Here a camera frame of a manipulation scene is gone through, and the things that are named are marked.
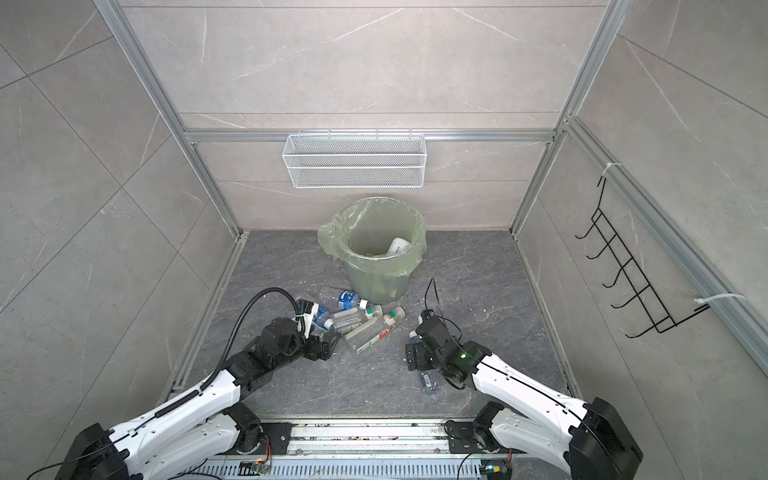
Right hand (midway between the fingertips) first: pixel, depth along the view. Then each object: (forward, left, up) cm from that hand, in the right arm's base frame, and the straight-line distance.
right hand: (420, 348), depth 83 cm
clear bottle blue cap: (-10, -1, -1) cm, 10 cm away
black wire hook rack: (+6, -48, +26) cm, 54 cm away
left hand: (+5, +26, +6) cm, 27 cm away
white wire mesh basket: (+57, +19, +25) cm, 65 cm away
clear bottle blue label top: (+16, +21, +1) cm, 27 cm away
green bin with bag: (+35, +11, +7) cm, 38 cm away
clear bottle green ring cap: (+12, +23, -4) cm, 26 cm away
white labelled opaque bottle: (+29, +5, +12) cm, 31 cm away
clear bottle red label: (+6, +16, -5) cm, 18 cm away
